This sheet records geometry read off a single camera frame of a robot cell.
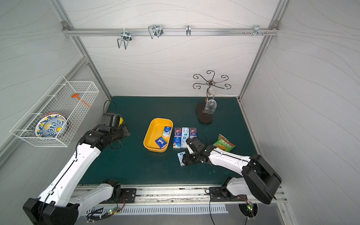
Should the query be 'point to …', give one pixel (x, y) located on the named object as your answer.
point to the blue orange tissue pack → (176, 142)
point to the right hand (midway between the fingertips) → (186, 159)
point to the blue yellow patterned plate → (52, 125)
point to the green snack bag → (223, 144)
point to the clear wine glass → (211, 105)
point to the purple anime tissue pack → (177, 131)
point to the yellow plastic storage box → (158, 134)
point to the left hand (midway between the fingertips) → (126, 129)
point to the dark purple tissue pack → (193, 132)
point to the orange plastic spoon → (76, 95)
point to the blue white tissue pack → (167, 131)
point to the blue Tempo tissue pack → (161, 142)
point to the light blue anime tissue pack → (180, 155)
